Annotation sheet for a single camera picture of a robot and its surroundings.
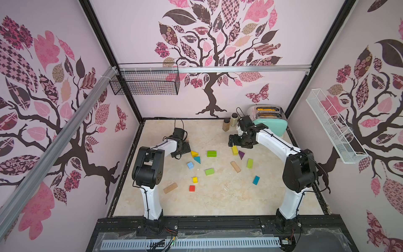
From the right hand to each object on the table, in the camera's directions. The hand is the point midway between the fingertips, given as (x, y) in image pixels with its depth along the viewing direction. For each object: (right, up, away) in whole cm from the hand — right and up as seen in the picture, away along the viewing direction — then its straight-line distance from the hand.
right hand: (235, 145), depth 91 cm
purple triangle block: (+5, -6, +8) cm, 11 cm away
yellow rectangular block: (+2, -4, +9) cm, 10 cm away
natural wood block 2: (-38, -23, -5) cm, 45 cm away
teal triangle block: (-23, -9, +7) cm, 25 cm away
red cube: (-25, -24, -4) cm, 35 cm away
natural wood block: (+1, -14, +4) cm, 14 cm away
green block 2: (+10, -11, +4) cm, 15 cm away
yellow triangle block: (-25, -6, +8) cm, 27 cm away
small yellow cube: (-24, -20, -3) cm, 31 cm away
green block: (-14, -6, +11) cm, 19 cm away
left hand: (-33, -6, +10) cm, 35 cm away
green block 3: (-15, -16, +1) cm, 22 cm away
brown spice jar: (-3, +14, +18) cm, 23 cm away
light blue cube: (-27, -12, +3) cm, 30 cm away
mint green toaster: (+26, +18, +8) cm, 33 cm away
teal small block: (+12, -20, -2) cm, 23 cm away
